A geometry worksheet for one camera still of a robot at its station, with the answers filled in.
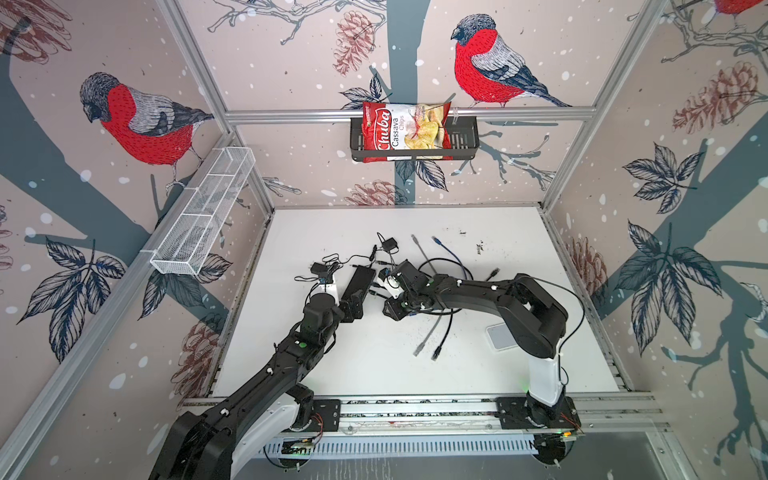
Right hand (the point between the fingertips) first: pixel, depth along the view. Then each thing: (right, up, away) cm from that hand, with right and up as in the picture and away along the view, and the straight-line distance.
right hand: (384, 315), depth 91 cm
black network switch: (-9, +9, +12) cm, 17 cm away
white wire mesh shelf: (-49, +32, -12) cm, 59 cm away
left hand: (-10, +9, -8) cm, 16 cm away
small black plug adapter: (+1, +21, +16) cm, 27 cm away
